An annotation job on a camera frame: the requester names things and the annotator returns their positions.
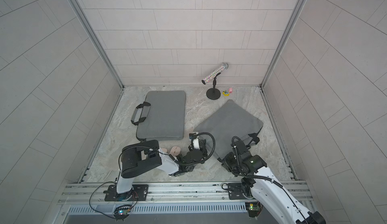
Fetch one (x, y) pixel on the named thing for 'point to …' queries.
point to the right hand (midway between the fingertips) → (220, 163)
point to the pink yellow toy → (227, 93)
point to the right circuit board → (253, 208)
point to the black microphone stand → (213, 93)
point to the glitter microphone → (224, 66)
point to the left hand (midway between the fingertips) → (211, 142)
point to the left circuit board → (122, 214)
